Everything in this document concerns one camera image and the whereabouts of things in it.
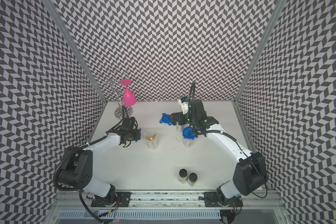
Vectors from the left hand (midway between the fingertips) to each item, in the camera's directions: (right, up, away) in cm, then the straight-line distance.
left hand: (137, 135), depth 93 cm
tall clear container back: (+28, +4, +4) cm, 28 cm away
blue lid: (+17, +10, +12) cm, 24 cm away
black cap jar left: (+29, -18, -21) cm, 41 cm away
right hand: (+25, +12, -14) cm, 31 cm away
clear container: (+34, -2, -7) cm, 35 cm away
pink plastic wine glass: (-6, +25, -1) cm, 26 cm away
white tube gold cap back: (+9, 0, -9) cm, 12 cm away
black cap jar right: (+35, -19, -22) cm, 45 cm away
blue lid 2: (+33, +2, -8) cm, 34 cm away
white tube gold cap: (+13, +1, -10) cm, 16 cm away
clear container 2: (+11, -1, -8) cm, 14 cm away
